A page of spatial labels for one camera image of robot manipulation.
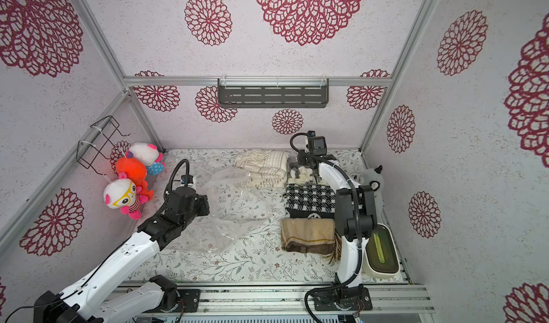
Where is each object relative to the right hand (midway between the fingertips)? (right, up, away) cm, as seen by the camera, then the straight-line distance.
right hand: (301, 151), depth 98 cm
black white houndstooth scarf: (+3, -23, -6) cm, 23 cm away
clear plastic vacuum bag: (-29, -28, -1) cm, 40 cm away
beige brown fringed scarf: (+2, -35, -14) cm, 38 cm away
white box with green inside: (+27, -41, -20) cm, 53 cm away
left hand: (-39, -20, -17) cm, 47 cm away
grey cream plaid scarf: (0, -11, +5) cm, 12 cm away
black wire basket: (-77, -3, -25) cm, 81 cm away
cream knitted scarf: (-16, -8, +6) cm, 19 cm away
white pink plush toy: (-69, -2, -2) cm, 69 cm away
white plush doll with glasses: (-70, -18, -18) cm, 74 cm away
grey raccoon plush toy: (+27, -12, -15) cm, 33 cm away
